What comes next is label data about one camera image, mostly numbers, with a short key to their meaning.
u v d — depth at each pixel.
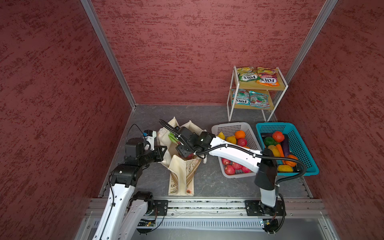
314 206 0.76
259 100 0.98
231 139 0.95
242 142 0.94
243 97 1.01
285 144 0.95
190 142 0.58
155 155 0.63
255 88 0.87
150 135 0.64
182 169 0.68
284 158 0.42
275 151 0.91
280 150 0.93
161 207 0.73
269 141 0.95
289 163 0.85
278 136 0.94
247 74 0.90
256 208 0.74
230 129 0.98
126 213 0.46
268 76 0.87
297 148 0.91
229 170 0.81
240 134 0.97
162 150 0.64
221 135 0.97
